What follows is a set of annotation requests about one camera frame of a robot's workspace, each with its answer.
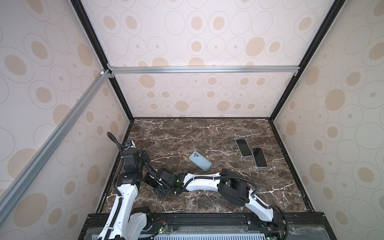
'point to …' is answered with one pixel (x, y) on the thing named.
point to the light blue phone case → (200, 161)
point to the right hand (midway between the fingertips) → (160, 184)
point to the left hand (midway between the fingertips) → (144, 149)
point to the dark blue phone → (244, 148)
